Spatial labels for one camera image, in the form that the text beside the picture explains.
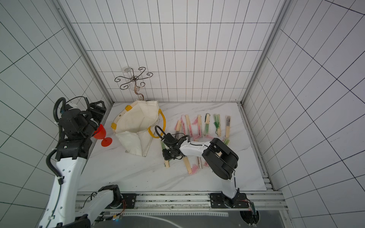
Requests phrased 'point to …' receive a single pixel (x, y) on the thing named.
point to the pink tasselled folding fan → (197, 121)
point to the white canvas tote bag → (134, 124)
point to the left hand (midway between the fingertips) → (103, 108)
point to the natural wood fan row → (199, 162)
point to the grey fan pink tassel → (191, 170)
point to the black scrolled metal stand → (135, 77)
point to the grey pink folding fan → (227, 126)
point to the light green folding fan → (206, 124)
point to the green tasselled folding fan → (216, 122)
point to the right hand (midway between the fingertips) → (167, 152)
